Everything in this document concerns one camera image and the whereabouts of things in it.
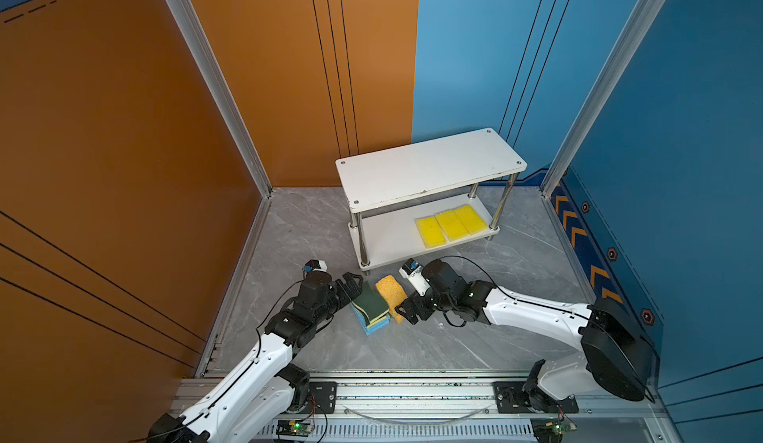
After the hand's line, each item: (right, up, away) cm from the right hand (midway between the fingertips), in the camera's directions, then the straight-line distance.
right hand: (405, 299), depth 82 cm
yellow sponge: (+23, +22, +20) cm, 38 cm away
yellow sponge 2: (+17, +20, +17) cm, 31 cm away
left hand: (-14, +5, 0) cm, 15 cm away
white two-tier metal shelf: (-5, +30, -10) cm, 32 cm away
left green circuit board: (-27, -28, -11) cm, 40 cm away
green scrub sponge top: (-10, -1, +1) cm, 10 cm away
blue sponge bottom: (-9, -8, +1) cm, 12 cm away
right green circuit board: (+34, -28, -11) cm, 45 cm away
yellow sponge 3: (+10, +17, +17) cm, 26 cm away
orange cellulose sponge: (-3, 0, +3) cm, 4 cm away
